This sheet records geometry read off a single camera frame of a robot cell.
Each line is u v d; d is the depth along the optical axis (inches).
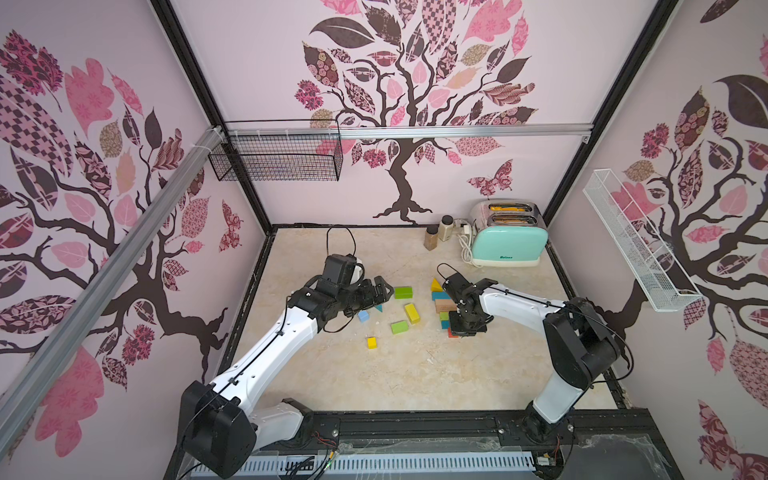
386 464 27.6
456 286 29.5
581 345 18.4
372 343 34.5
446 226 43.4
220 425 15.0
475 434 29.3
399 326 36.4
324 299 22.7
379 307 38.3
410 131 37.3
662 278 25.8
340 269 23.2
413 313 37.0
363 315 36.3
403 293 40.4
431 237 42.3
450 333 32.5
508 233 38.3
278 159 48.0
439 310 37.7
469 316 30.0
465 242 41.0
